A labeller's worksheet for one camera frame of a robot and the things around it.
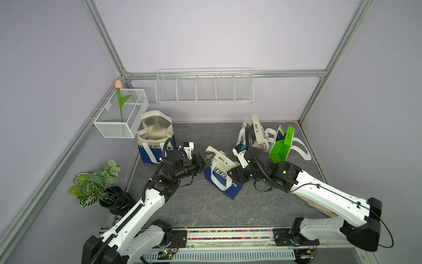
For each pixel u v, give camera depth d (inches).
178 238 29.1
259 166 19.8
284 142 29.5
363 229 15.5
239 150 24.4
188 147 27.4
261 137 31.0
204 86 38.7
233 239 29.7
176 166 22.7
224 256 62.1
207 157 29.5
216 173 30.5
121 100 32.8
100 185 27.2
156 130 36.4
